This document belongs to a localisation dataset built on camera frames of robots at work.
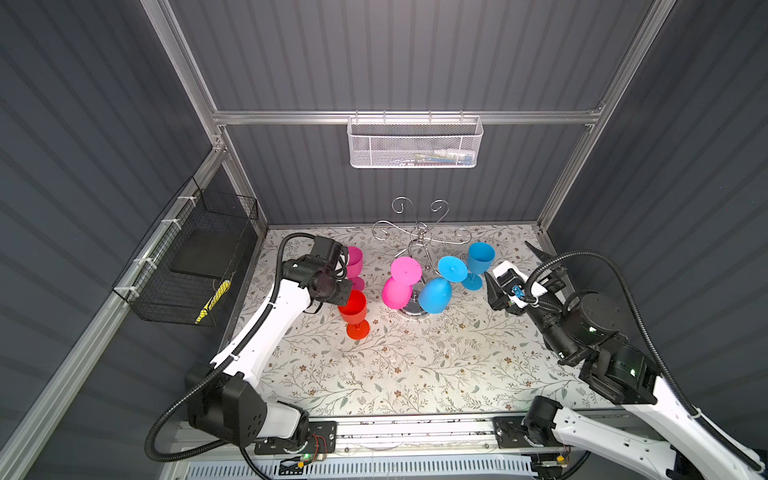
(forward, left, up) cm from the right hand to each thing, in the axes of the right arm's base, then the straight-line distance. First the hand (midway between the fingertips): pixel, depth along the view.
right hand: (518, 258), depth 57 cm
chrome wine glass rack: (+36, +15, -42) cm, 57 cm away
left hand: (+8, +39, -23) cm, 46 cm away
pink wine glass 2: (+5, +21, -11) cm, 25 cm away
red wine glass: (+2, +35, -25) cm, 43 cm away
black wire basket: (+6, +76, -11) cm, 77 cm away
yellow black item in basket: (+3, +65, -13) cm, 66 cm away
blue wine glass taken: (+23, -3, -29) cm, 37 cm away
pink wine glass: (+19, +37, -28) cm, 50 cm away
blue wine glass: (+5, +14, -20) cm, 25 cm away
